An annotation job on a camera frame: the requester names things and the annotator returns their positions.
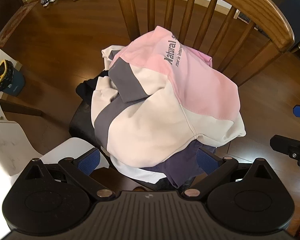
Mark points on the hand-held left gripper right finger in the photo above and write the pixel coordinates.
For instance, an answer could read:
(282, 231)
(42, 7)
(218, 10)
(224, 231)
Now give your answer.
(207, 161)

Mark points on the wooden spindle-back chair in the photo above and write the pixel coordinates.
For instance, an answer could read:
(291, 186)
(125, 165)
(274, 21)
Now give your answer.
(265, 2)

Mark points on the white garment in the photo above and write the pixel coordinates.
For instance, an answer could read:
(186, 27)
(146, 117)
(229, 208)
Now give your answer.
(137, 173)

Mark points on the patterned door mat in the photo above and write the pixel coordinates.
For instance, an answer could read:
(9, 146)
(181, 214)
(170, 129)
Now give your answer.
(12, 22)

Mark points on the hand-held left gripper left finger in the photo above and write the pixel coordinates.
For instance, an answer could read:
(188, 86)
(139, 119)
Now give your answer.
(90, 161)

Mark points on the purple garment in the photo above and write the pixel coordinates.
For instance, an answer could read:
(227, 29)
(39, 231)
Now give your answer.
(180, 167)

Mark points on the pink cream grey sweatshirt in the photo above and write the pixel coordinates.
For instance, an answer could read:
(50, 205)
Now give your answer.
(152, 120)

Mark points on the teal trash bin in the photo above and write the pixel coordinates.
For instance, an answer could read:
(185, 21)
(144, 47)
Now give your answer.
(13, 82)

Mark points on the black garment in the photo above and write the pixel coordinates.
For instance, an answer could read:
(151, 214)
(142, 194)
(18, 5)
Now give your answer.
(87, 87)

